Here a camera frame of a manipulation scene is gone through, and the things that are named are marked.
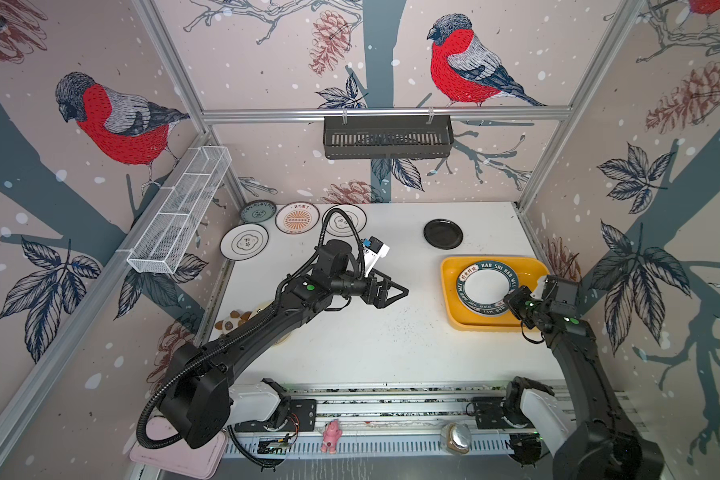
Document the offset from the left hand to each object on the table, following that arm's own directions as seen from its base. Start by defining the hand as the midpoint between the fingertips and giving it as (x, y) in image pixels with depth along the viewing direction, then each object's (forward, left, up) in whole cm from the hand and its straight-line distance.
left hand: (398, 288), depth 70 cm
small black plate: (+37, -22, -24) cm, 49 cm away
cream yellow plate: (-3, +32, -23) cm, 40 cm away
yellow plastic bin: (+18, -47, -21) cm, 55 cm away
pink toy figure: (-27, +16, -22) cm, 38 cm away
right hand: (+4, -32, -13) cm, 35 cm away
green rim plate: (+13, -31, -23) cm, 41 cm away
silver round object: (-29, -11, -14) cm, 34 cm away
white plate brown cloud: (+43, +19, -24) cm, 53 cm away
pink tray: (-30, +52, -24) cm, 65 cm away
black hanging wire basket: (+59, -1, +5) cm, 59 cm away
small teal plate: (+51, +53, -25) cm, 78 cm away
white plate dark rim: (+34, +54, -24) cm, 69 cm away
